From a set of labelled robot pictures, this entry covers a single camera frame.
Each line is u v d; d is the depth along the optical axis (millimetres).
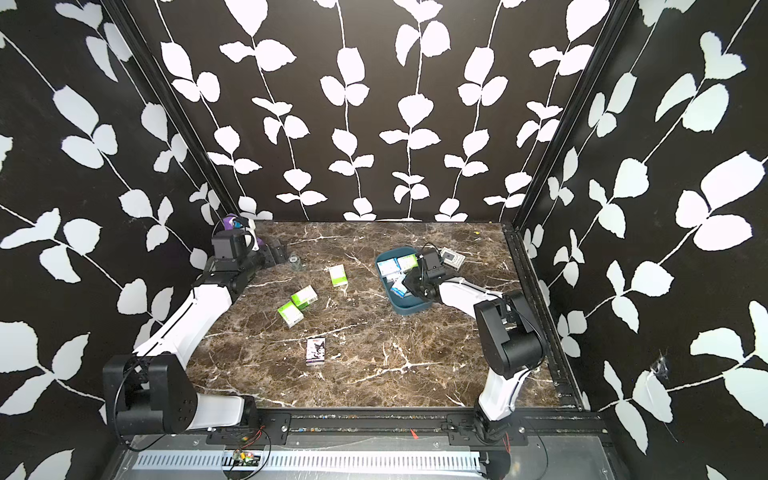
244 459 703
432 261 771
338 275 1033
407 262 1011
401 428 751
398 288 954
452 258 1074
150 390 412
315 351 846
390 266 1011
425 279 761
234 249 647
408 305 913
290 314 930
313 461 701
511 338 484
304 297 961
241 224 742
